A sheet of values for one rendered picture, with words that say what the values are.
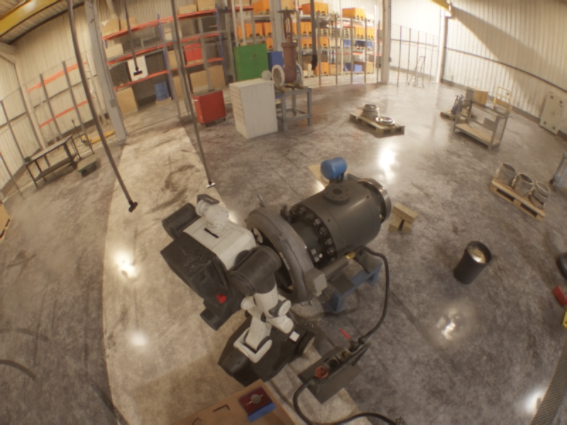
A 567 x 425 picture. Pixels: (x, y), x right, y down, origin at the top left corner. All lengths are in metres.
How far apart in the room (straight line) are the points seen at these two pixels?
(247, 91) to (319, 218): 3.78
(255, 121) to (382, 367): 4.74
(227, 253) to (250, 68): 7.87
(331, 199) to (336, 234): 0.26
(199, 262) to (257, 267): 0.20
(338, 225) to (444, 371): 1.55
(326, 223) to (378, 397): 1.39
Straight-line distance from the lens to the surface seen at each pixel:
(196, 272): 0.79
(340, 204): 1.73
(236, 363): 1.70
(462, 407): 2.34
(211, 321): 1.12
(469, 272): 2.66
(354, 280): 2.08
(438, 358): 2.29
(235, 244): 0.82
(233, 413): 1.53
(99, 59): 8.38
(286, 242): 1.39
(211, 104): 6.55
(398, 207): 2.98
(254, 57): 8.47
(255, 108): 5.14
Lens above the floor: 1.95
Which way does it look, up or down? 40 degrees down
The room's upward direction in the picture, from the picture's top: 5 degrees counter-clockwise
